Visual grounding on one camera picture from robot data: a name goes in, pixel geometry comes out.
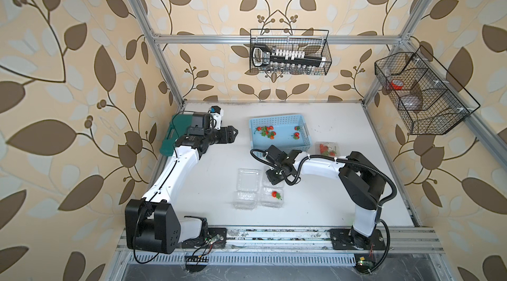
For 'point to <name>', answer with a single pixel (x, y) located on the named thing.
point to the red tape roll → (397, 84)
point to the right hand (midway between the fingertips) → (272, 177)
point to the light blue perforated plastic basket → (288, 132)
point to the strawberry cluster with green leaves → (266, 130)
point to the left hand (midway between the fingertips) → (226, 129)
